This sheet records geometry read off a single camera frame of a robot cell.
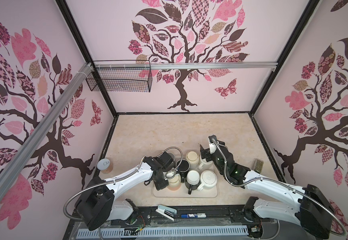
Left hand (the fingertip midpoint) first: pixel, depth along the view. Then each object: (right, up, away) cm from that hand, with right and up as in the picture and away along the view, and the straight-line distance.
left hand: (160, 184), depth 81 cm
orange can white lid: (-34, +9, +5) cm, 35 cm away
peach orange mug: (+8, +4, -5) cm, 10 cm away
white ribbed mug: (+26, +5, -3) cm, 27 cm away
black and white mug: (+17, +3, -5) cm, 18 cm away
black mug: (+12, +12, -8) cm, 19 cm away
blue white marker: (+17, -12, -8) cm, 23 cm away
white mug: (+26, +10, +4) cm, 28 cm away
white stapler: (+4, -11, -7) cm, 14 cm away
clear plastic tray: (+12, -5, +1) cm, 13 cm away
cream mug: (+18, +14, +4) cm, 24 cm away
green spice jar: (+58, +9, +7) cm, 59 cm away
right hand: (+26, +24, -1) cm, 36 cm away
